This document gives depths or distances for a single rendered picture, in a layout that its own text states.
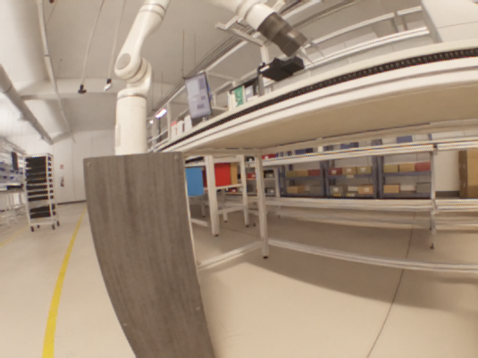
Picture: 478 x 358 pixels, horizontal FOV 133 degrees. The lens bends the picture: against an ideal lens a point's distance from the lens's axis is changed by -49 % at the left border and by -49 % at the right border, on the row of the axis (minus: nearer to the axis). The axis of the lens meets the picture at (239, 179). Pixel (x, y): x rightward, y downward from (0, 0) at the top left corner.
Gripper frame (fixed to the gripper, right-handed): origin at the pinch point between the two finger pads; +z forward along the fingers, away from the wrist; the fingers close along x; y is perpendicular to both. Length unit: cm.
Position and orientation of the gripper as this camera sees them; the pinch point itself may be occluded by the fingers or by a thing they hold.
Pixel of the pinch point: (319, 61)
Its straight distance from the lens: 61.7
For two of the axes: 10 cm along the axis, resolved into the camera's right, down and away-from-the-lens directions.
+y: -6.2, 7.7, -1.5
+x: 2.5, 0.1, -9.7
